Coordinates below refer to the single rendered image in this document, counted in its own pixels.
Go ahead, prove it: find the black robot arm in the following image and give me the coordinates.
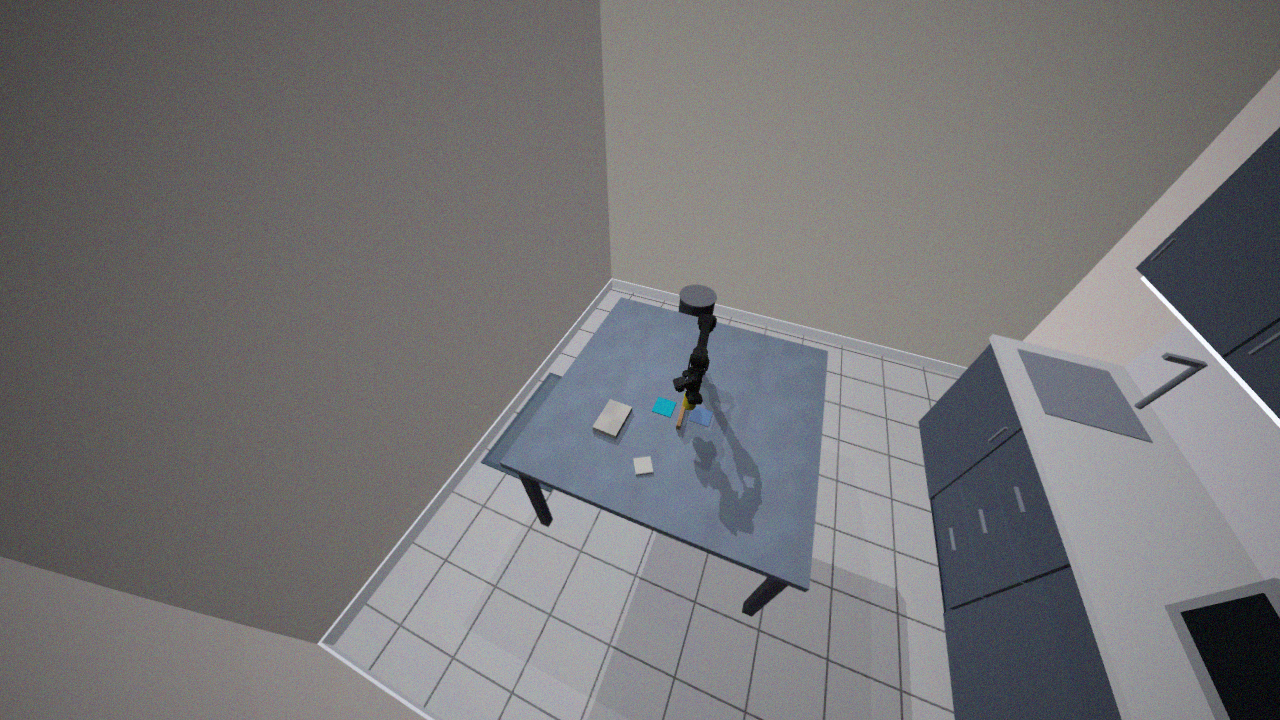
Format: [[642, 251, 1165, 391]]
[[673, 313, 717, 393]]

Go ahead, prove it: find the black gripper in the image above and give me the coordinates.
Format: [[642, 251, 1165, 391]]
[[682, 370, 703, 404]]

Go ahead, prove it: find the white flat square block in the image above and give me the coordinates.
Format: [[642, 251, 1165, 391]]
[[593, 398, 632, 439]]

